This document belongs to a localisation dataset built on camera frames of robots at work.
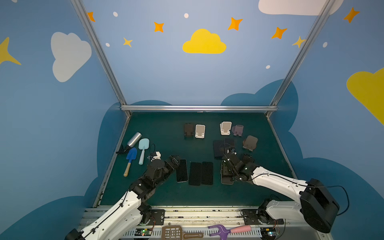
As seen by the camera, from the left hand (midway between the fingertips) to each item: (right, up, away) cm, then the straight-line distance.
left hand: (180, 161), depth 79 cm
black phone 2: (+16, -10, +13) cm, 23 cm away
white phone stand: (+30, +18, +28) cm, 45 cm away
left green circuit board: (-17, -32, -8) cm, 37 cm away
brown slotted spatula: (-2, -32, -8) cm, 33 cm away
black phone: (+8, -9, +12) cm, 17 cm away
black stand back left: (+3, +16, +28) cm, 32 cm away
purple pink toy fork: (+21, -32, -8) cm, 39 cm away
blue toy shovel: (-34, 0, +19) cm, 39 cm away
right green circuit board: (+44, -33, -8) cm, 55 cm away
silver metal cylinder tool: (-35, +9, +22) cm, 42 cm away
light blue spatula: (-29, +6, +26) cm, 39 cm away
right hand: (+27, -4, +9) cm, 29 cm away
